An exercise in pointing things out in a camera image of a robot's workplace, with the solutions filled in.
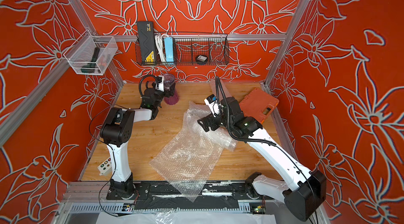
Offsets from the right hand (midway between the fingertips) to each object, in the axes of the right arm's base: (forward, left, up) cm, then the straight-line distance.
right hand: (202, 116), depth 72 cm
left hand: (+30, +22, -4) cm, 37 cm away
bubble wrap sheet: (-10, +7, -23) cm, 26 cm away
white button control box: (-19, +49, -21) cm, 57 cm away
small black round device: (+40, +1, +4) cm, 40 cm away
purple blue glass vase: (+32, +22, -5) cm, 39 cm away
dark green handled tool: (+23, +59, +11) cm, 64 cm away
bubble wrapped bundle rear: (+35, -8, -19) cm, 40 cm away
